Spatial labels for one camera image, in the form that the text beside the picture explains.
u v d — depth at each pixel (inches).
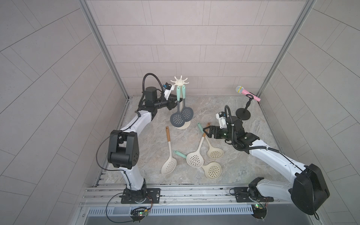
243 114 41.4
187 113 35.9
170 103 29.1
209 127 27.7
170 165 31.9
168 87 28.4
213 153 33.4
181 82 28.3
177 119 34.2
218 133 27.6
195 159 32.5
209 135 27.9
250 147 21.6
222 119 28.4
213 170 30.8
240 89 36.6
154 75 27.3
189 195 28.4
